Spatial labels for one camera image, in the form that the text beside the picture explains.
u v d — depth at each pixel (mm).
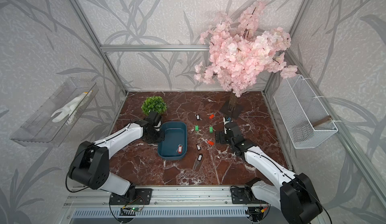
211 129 990
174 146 891
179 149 886
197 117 1050
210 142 932
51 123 653
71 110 641
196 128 990
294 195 395
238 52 587
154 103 946
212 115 1058
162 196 755
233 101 1008
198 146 910
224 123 770
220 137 760
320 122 628
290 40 654
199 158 864
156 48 1730
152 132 737
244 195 730
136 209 700
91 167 433
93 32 865
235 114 1054
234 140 630
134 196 713
